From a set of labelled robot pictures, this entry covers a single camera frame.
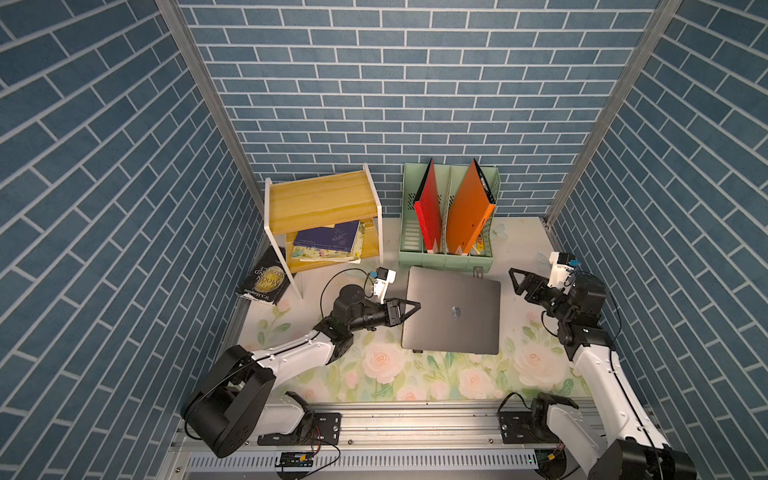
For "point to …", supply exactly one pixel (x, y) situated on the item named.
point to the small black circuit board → (296, 459)
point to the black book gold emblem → (267, 281)
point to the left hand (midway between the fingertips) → (425, 312)
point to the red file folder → (428, 210)
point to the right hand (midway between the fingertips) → (523, 274)
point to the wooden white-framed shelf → (324, 222)
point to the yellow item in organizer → (480, 244)
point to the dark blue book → (340, 237)
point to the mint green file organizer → (412, 248)
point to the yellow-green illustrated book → (306, 253)
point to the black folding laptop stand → (477, 270)
